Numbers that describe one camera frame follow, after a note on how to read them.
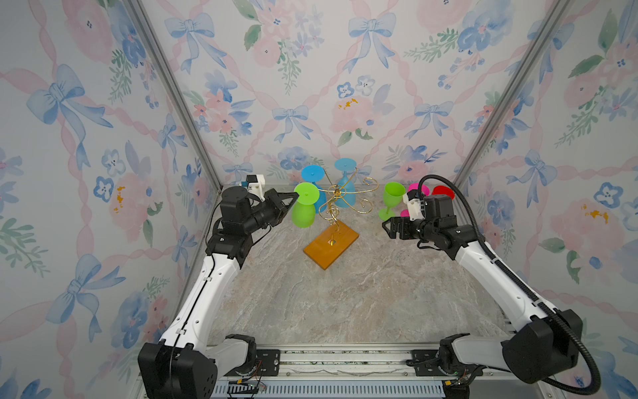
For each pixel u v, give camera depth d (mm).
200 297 442
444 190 977
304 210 767
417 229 680
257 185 656
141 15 693
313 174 781
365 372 732
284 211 646
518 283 451
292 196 693
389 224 738
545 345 397
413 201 718
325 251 958
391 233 729
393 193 988
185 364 373
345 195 762
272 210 618
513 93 858
